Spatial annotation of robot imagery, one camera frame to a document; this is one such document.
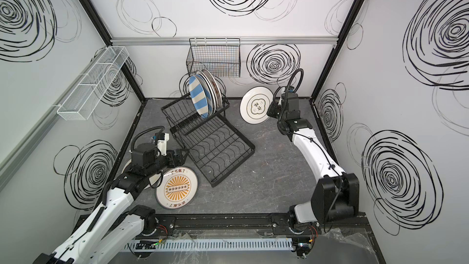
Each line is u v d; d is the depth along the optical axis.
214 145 0.96
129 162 0.91
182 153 0.71
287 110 0.62
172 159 0.69
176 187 0.84
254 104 0.89
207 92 0.74
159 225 0.73
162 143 0.71
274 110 0.74
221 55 0.97
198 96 0.84
